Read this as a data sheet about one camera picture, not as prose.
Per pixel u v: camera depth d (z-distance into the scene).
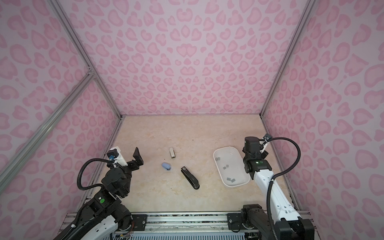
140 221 0.73
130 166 0.63
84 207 0.52
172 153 0.95
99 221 0.52
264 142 0.66
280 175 0.52
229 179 0.88
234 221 0.73
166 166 0.92
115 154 0.59
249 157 0.61
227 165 0.93
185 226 0.72
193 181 0.82
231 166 0.94
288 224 0.38
